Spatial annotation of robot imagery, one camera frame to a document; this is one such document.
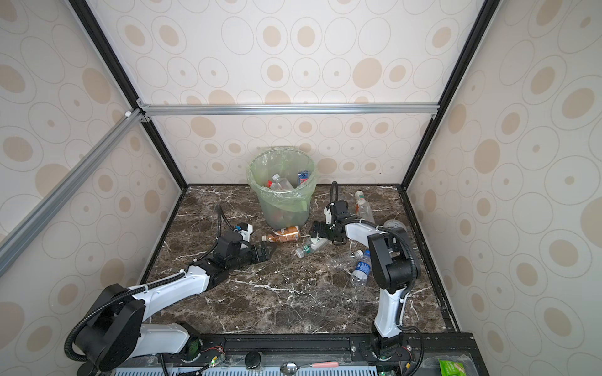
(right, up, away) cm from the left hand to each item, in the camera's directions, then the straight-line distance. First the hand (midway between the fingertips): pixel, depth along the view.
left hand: (274, 246), depth 84 cm
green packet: (+54, -33, -16) cm, 65 cm away
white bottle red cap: (-4, +24, +18) cm, 30 cm away
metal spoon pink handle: (+7, -35, -13) cm, 38 cm away
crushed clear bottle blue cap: (+26, -7, +5) cm, 27 cm away
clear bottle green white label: (+37, +13, +22) cm, 45 cm away
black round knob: (-3, -27, -21) cm, 35 cm away
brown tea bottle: (+3, +3, +13) cm, 13 cm away
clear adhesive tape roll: (+51, +7, +19) cm, 55 cm away
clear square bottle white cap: (0, +24, +14) cm, 28 cm away
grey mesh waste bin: (0, +9, +22) cm, 23 cm away
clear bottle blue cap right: (+32, -11, +3) cm, 34 cm away
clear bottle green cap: (+15, -1, +10) cm, 18 cm away
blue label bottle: (+10, +26, +9) cm, 29 cm away
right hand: (+18, +4, +15) cm, 24 cm away
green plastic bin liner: (+1, +28, +18) cm, 33 cm away
